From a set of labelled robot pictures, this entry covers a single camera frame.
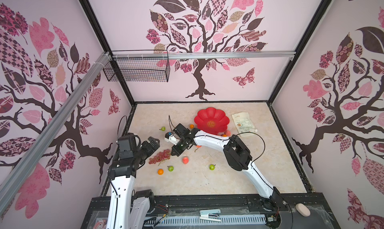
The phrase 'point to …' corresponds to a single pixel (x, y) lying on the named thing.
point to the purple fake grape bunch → (160, 157)
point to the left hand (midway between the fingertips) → (155, 148)
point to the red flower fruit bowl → (211, 120)
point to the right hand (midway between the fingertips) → (171, 151)
